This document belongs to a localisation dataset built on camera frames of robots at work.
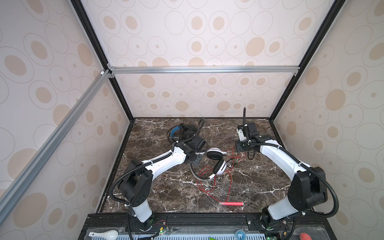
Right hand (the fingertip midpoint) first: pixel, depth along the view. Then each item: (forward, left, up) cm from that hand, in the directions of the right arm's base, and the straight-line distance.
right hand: (239, 145), depth 89 cm
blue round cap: (-43, +6, -12) cm, 45 cm away
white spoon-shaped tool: (-43, +67, -11) cm, 80 cm away
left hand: (-6, +24, -2) cm, 25 cm away
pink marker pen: (-29, +7, -13) cm, 33 cm away
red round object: (-44, -23, -10) cm, 51 cm away
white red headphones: (-12, +12, -3) cm, 18 cm away
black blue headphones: (+15, +35, -5) cm, 38 cm away
